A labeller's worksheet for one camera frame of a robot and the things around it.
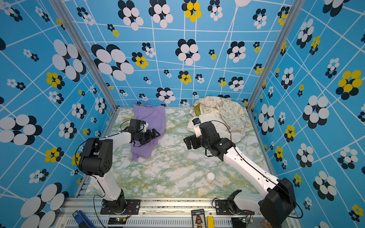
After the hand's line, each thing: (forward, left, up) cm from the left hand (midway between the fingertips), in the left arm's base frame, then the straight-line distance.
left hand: (156, 136), depth 98 cm
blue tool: (-48, +29, 0) cm, 56 cm away
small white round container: (-29, -35, +3) cm, 45 cm away
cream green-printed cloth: (+19, -55, +4) cm, 58 cm away
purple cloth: (+20, +4, -2) cm, 21 cm away
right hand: (-11, -24, +16) cm, 31 cm away
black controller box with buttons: (-47, -27, -2) cm, 54 cm away
